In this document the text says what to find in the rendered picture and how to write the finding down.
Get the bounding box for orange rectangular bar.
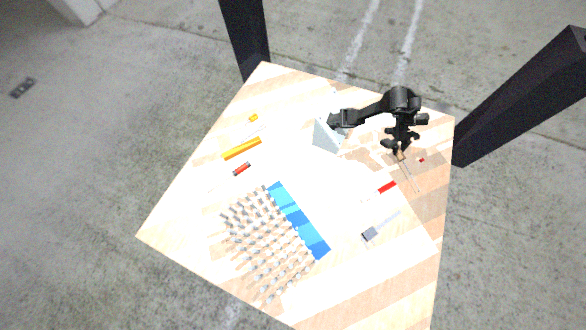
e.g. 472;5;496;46
222;136;262;161

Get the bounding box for blue flat strip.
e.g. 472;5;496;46
266;181;332;261

